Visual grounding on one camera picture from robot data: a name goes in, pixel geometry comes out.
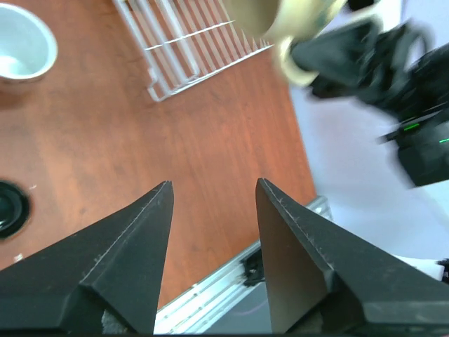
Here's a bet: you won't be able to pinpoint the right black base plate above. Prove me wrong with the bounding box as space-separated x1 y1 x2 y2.
241 249 265 287

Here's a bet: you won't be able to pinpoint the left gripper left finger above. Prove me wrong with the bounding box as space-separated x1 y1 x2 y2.
1 181 174 333

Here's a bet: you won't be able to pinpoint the beige round mug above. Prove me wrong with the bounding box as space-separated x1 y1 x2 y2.
224 0 347 87

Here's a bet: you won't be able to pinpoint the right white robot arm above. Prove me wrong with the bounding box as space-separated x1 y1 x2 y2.
288 1 448 187

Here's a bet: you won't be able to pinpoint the white wire dish rack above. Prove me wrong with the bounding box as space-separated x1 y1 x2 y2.
114 1 271 102

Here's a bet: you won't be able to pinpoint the aluminium frame rail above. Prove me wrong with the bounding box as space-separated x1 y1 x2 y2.
154 196 333 334

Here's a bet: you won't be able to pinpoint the white mug brown dots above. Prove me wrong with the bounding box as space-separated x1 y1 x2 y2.
1 3 58 94

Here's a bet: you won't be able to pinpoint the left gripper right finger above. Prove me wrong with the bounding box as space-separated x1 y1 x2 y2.
255 178 448 333

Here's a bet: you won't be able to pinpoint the brown black mug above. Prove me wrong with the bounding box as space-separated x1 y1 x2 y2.
1 180 32 240

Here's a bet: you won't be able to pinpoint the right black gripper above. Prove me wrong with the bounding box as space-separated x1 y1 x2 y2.
291 1 448 116

